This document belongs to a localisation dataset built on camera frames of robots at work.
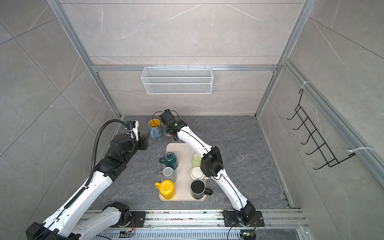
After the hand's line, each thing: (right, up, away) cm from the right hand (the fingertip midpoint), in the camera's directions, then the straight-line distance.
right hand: (168, 126), depth 97 cm
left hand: (-8, -2, -22) cm, 24 cm away
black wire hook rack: (+73, -14, -36) cm, 83 cm away
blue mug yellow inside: (-9, -2, +3) cm, 10 cm away
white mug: (+19, -27, -15) cm, 36 cm away
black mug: (+19, -32, -22) cm, 44 cm away
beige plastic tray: (+11, -18, 0) cm, 21 cm away
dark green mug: (+3, -20, -13) cm, 24 cm away
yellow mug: (+3, -32, -22) cm, 39 cm away
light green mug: (+19, -20, -13) cm, 30 cm away
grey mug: (+3, -26, -17) cm, 31 cm away
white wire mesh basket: (+5, +31, +4) cm, 32 cm away
